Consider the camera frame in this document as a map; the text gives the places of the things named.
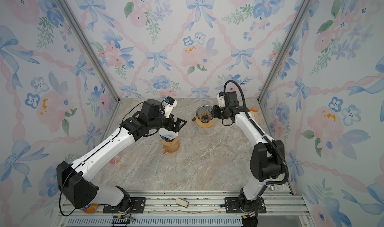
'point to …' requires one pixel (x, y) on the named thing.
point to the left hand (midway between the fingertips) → (180, 117)
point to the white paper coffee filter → (170, 135)
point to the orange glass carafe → (172, 146)
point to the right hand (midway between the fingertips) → (212, 111)
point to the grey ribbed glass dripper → (203, 112)
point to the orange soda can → (90, 208)
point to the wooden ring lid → (204, 125)
